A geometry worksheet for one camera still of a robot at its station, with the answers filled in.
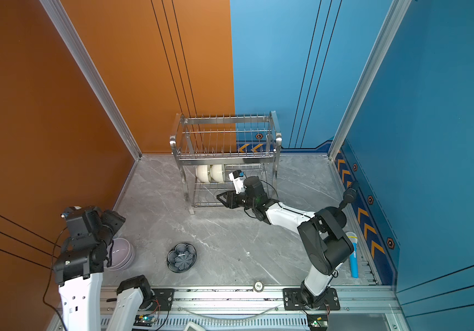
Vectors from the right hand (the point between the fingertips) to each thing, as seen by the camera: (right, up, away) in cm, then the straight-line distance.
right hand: (222, 196), depth 85 cm
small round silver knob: (+14, -30, -14) cm, 36 cm away
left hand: (-35, -4, -16) cm, 39 cm away
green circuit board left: (-25, -41, -15) cm, 50 cm away
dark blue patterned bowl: (-16, -25, -3) cm, 30 cm away
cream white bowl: (-4, +10, +12) cm, 16 cm away
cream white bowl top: (-11, +10, +12) cm, 19 cm away
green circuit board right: (+34, -41, -16) cm, 56 cm away
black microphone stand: (+46, +1, -13) cm, 48 cm away
